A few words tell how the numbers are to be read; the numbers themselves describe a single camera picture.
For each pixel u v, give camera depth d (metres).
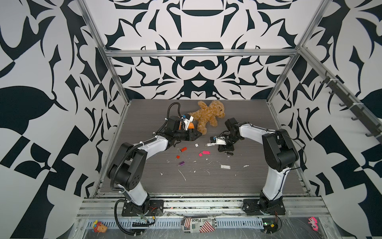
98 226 0.67
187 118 0.81
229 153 0.93
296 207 0.76
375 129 0.50
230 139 0.83
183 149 0.94
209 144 0.94
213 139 0.85
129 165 0.48
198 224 0.68
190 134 0.78
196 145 0.96
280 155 0.52
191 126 0.96
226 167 0.87
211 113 1.05
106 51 0.91
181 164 0.89
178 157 0.92
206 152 0.94
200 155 0.92
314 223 0.70
